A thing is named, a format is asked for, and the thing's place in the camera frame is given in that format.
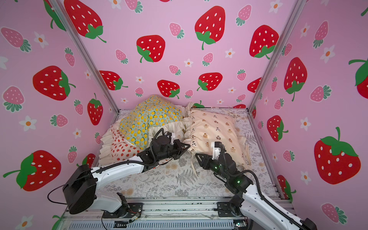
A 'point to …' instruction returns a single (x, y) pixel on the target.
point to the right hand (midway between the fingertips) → (195, 157)
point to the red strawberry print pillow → (113, 148)
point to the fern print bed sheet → (185, 176)
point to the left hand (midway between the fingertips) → (193, 145)
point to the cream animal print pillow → (203, 127)
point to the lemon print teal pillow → (153, 110)
